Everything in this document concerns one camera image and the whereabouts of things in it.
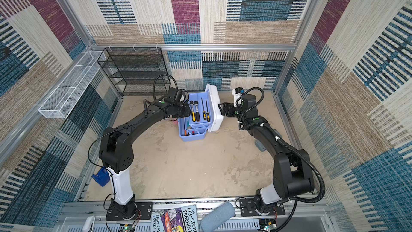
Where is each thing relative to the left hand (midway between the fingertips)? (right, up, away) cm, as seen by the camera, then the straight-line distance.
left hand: (191, 110), depth 92 cm
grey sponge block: (+39, -20, 0) cm, 44 cm away
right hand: (+18, +2, -5) cm, 19 cm away
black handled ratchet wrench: (+1, -3, -2) cm, 4 cm away
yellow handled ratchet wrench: (+1, 0, +1) cm, 1 cm away
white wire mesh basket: (-55, +5, -19) cm, 58 cm away
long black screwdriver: (+7, -1, 0) cm, 7 cm away
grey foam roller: (+13, -45, -23) cm, 52 cm away
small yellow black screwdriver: (+9, -2, -1) cm, 9 cm away
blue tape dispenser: (-43, -33, -12) cm, 55 cm away
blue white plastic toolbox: (+4, -11, -2) cm, 12 cm away
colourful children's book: (-1, -46, -22) cm, 51 cm away
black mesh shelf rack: (-39, +26, +18) cm, 50 cm away
